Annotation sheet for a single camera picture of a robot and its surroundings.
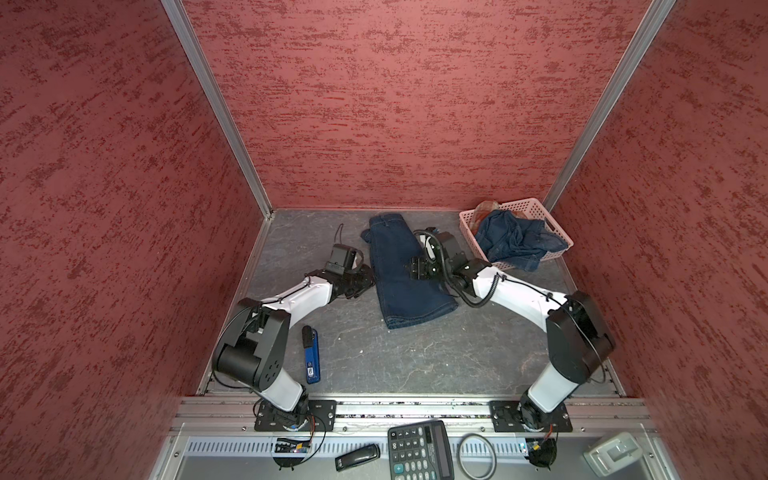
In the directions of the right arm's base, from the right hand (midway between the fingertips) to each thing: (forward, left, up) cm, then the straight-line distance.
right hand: (411, 270), depth 88 cm
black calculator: (-44, +1, -10) cm, 45 cm away
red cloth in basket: (+29, -29, -3) cm, 41 cm away
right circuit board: (-44, -29, -14) cm, 55 cm away
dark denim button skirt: (-5, +2, -9) cm, 11 cm away
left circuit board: (-42, +30, -13) cm, 53 cm away
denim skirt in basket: (+13, -37, -4) cm, 40 cm away
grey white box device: (-45, -44, -10) cm, 64 cm away
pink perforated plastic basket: (+34, -51, -8) cm, 62 cm away
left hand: (-1, +11, -5) cm, 12 cm away
